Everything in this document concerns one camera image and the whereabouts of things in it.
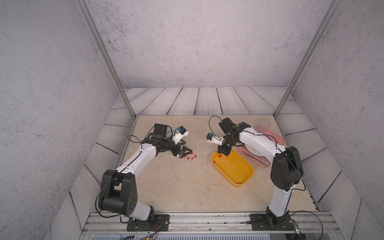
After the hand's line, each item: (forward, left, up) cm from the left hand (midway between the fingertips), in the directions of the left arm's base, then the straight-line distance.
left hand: (188, 146), depth 83 cm
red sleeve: (+4, -4, -17) cm, 17 cm away
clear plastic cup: (+25, -54, -12) cm, 61 cm away
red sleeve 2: (+2, -2, -16) cm, 16 cm away
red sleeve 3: (+2, +1, -16) cm, 16 cm away
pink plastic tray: (+19, -57, -14) cm, 62 cm away
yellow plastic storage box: (-6, -27, -15) cm, 32 cm away
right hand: (0, -18, -5) cm, 19 cm away
